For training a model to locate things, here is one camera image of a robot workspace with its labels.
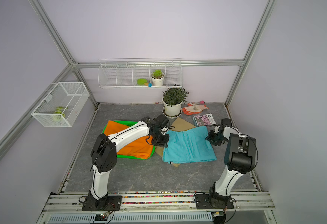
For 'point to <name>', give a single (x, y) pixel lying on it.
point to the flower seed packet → (204, 120)
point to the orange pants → (141, 149)
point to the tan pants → (180, 124)
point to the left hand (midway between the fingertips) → (167, 146)
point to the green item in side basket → (59, 110)
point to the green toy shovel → (143, 81)
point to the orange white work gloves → (194, 108)
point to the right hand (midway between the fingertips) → (207, 138)
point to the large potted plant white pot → (173, 99)
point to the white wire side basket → (74, 95)
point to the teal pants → (189, 146)
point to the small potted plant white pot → (157, 76)
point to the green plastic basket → (129, 123)
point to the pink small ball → (202, 102)
